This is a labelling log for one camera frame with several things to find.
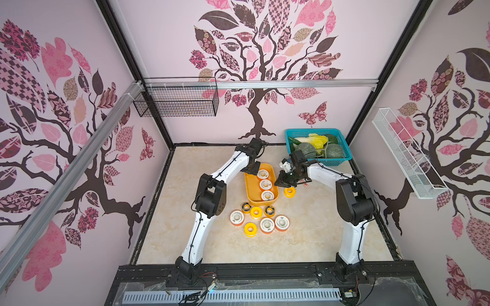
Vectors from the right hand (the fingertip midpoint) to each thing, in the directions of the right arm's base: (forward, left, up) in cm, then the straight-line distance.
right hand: (276, 185), depth 95 cm
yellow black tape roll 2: (-12, +4, -4) cm, 14 cm away
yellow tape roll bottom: (-21, +14, -5) cm, 25 cm away
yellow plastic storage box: (+6, +1, -2) cm, 6 cm away
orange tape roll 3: (-4, +5, -4) cm, 7 cm away
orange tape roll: (+9, +6, -3) cm, 11 cm away
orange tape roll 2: (+3, +5, -3) cm, 7 cm away
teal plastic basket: (+19, -43, 0) cm, 47 cm away
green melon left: (+19, -19, +6) cm, 27 cm away
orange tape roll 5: (-19, +6, -4) cm, 21 cm away
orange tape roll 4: (-16, +20, -4) cm, 26 cm away
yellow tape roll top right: (-2, -8, -5) cm, 9 cm away
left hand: (+8, +14, +1) cm, 16 cm away
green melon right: (+19, -34, +5) cm, 39 cm away
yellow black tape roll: (-10, +15, -5) cm, 19 cm away
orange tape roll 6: (-18, -1, -4) cm, 19 cm away
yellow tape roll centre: (-15, +11, -4) cm, 19 cm away
